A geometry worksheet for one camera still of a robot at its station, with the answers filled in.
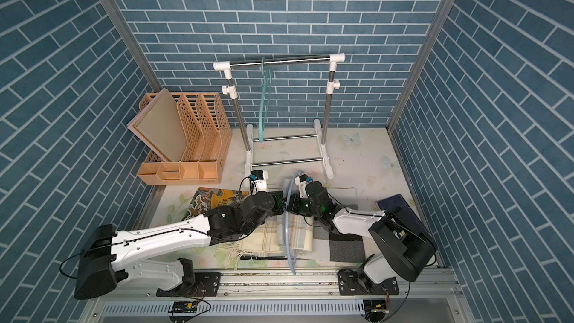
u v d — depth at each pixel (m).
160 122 0.99
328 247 0.81
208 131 1.11
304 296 0.73
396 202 0.94
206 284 0.74
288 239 0.74
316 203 0.68
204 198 0.94
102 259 0.40
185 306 0.72
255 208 0.52
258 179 0.64
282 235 0.77
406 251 0.44
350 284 0.74
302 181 0.81
